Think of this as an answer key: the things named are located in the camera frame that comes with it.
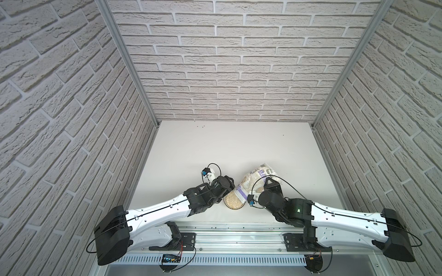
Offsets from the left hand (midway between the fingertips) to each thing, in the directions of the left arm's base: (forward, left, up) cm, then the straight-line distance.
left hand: (231, 179), depth 79 cm
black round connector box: (-32, -34, -13) cm, 48 cm away
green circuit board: (-29, +27, -16) cm, 43 cm away
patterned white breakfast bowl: (-7, +4, -9) cm, 12 cm away
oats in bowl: (-7, -1, -9) cm, 12 cm away
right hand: (-2, -16, +5) cm, 17 cm away
